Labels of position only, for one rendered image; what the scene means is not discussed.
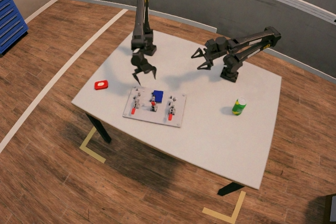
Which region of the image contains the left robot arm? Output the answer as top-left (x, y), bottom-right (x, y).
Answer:
top-left (205, 26), bottom-right (281, 81)

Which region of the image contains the blue flat plate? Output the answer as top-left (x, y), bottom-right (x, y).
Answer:
top-left (153, 90), bottom-right (164, 103)

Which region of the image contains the green drink can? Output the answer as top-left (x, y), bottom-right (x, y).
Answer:
top-left (232, 97), bottom-right (247, 115)

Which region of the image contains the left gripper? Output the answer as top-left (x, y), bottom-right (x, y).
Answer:
top-left (191, 47), bottom-right (217, 70)

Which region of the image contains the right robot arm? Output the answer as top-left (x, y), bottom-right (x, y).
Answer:
top-left (131, 0), bottom-right (156, 74)

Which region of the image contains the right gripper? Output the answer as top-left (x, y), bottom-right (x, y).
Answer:
top-left (133, 64), bottom-right (158, 86)

